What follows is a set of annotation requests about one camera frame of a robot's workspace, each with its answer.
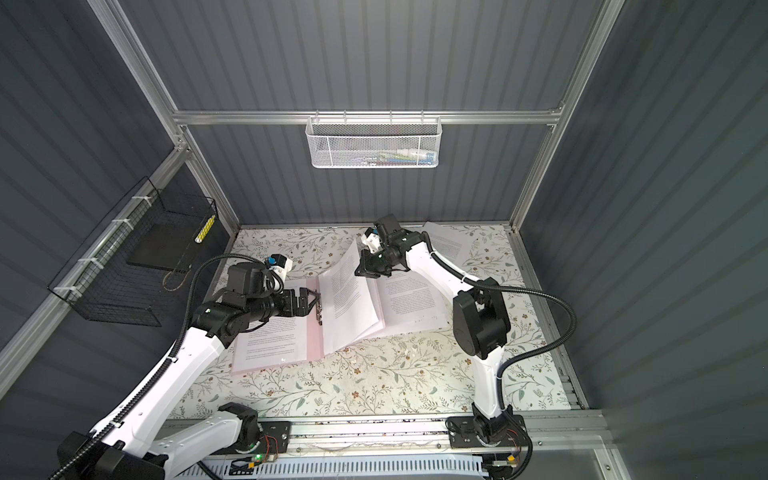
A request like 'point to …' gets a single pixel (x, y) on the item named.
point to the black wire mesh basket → (152, 228)
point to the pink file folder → (314, 331)
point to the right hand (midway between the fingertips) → (357, 275)
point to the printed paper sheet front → (409, 305)
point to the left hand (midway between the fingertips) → (305, 295)
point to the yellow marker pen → (205, 229)
